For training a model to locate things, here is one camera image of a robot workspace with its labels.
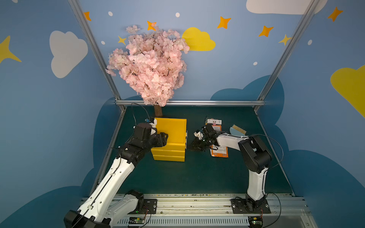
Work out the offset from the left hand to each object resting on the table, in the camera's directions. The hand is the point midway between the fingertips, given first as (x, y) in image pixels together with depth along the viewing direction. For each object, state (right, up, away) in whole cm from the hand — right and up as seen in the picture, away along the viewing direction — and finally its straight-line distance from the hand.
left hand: (162, 133), depth 75 cm
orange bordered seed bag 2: (+38, +2, +32) cm, 50 cm away
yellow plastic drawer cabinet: (+7, +2, +3) cm, 8 cm away
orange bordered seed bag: (+35, -14, +20) cm, 43 cm away
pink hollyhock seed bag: (+36, +6, +36) cm, 51 cm away
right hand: (+16, -10, +18) cm, 27 cm away
